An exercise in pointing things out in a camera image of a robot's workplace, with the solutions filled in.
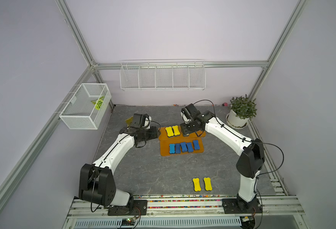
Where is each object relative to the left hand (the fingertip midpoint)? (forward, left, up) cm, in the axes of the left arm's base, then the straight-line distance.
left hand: (158, 134), depth 84 cm
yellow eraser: (-26, -27, -15) cm, 40 cm away
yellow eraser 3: (+2, -11, 0) cm, 11 cm away
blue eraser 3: (-3, -16, -13) cm, 21 cm away
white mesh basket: (+16, +41, +10) cm, 45 cm away
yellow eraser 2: (-26, -21, -15) cm, 36 cm away
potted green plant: (+13, -55, +3) cm, 57 cm away
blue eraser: (-3, -8, -14) cm, 16 cm away
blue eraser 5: (0, -25, -15) cm, 29 cm away
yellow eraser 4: (+1, -7, 0) cm, 7 cm away
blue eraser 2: (-3, -12, -14) cm, 18 cm away
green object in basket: (+15, +32, +14) cm, 38 cm away
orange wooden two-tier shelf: (+4, -4, -16) cm, 17 cm away
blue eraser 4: (-3, -20, -14) cm, 25 cm away
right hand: (+3, -17, 0) cm, 17 cm away
